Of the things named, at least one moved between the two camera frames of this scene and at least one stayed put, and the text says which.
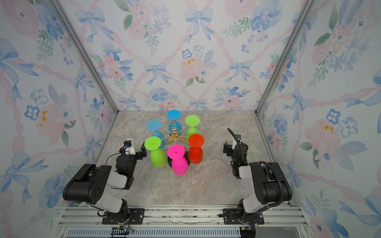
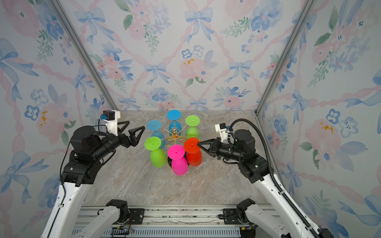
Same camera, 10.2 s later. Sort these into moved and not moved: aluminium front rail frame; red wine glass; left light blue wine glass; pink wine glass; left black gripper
Moved: left black gripper; red wine glass
Not moved: pink wine glass; aluminium front rail frame; left light blue wine glass
